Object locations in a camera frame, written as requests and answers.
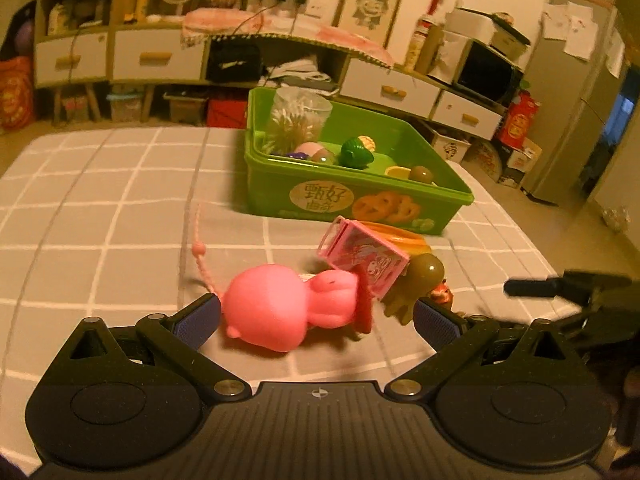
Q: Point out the tall snack canister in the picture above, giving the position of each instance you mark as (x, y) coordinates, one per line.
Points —
(417, 42)

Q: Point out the toy corn tip half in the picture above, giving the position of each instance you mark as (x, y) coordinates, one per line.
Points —
(369, 142)

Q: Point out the silver refrigerator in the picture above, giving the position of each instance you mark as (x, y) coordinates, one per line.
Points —
(560, 110)

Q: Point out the small pink box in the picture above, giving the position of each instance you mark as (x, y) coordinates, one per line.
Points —
(365, 260)

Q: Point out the cardboard box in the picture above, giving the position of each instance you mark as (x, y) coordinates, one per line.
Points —
(515, 160)

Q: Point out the framed cartoon drawing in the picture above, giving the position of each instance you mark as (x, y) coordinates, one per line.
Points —
(370, 7)

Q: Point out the pink pig toy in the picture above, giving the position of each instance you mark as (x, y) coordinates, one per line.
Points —
(270, 305)

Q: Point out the white wall outlet panel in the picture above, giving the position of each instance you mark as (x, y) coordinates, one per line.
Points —
(285, 2)

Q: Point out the white countertop appliance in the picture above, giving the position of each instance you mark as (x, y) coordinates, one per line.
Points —
(480, 27)

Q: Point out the olive octopus toy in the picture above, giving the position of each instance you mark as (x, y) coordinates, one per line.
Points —
(425, 270)

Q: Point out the black microwave oven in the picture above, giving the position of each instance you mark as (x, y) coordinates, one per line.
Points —
(487, 75)

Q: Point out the red shopping bag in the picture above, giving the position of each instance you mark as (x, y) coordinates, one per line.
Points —
(15, 95)

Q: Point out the black bag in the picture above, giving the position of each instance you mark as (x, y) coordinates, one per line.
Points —
(232, 62)

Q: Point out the olive hand toy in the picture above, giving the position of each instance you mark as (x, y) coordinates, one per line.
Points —
(421, 175)

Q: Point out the pink capsule egg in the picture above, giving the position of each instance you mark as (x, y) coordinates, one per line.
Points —
(312, 150)

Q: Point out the white cabinet drawer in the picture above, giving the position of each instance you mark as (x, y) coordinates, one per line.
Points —
(70, 60)
(390, 87)
(467, 117)
(157, 55)

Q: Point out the pink tasselled cloth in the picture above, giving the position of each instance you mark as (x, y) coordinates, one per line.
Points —
(210, 22)

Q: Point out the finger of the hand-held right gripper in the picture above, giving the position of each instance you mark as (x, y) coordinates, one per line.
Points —
(530, 287)

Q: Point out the purple toy grapes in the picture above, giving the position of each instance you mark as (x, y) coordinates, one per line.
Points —
(296, 155)

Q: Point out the green plastic bin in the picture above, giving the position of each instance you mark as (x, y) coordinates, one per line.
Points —
(325, 200)

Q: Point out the orange round lid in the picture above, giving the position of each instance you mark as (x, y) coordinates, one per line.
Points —
(410, 245)

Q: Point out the grey checked blanket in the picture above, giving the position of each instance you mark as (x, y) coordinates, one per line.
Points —
(100, 240)

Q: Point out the clear storage box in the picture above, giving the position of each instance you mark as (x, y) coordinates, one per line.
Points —
(125, 107)

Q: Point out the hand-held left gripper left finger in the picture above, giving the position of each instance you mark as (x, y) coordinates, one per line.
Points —
(197, 320)

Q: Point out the small red figurine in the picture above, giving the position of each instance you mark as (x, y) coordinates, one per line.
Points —
(442, 294)

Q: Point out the red flat box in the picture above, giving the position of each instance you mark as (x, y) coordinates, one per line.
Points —
(227, 114)

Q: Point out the white storage basket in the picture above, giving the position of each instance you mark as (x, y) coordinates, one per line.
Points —
(452, 149)

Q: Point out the toy corn husk half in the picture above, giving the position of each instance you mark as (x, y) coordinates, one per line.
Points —
(352, 152)

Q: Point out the clear cotton swab container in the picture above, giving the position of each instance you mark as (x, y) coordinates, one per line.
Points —
(295, 125)

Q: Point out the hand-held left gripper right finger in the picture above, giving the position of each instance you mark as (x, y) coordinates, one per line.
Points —
(440, 322)

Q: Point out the wooden cabinet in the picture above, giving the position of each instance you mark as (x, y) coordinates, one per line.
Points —
(120, 20)

